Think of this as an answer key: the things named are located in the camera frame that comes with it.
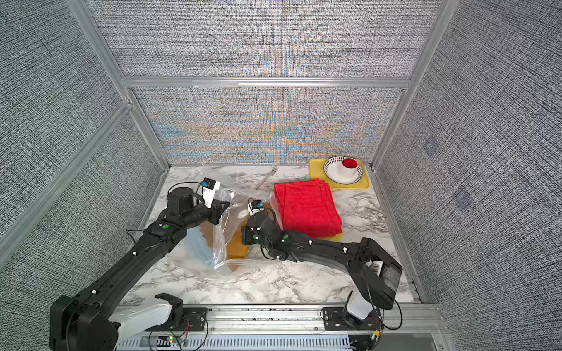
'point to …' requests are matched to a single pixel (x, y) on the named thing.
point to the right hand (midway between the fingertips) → (239, 223)
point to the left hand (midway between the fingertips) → (232, 201)
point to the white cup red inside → (349, 168)
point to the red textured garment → (307, 208)
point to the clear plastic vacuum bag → (239, 186)
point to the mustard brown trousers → (226, 236)
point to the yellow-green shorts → (337, 238)
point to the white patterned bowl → (333, 172)
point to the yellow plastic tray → (316, 171)
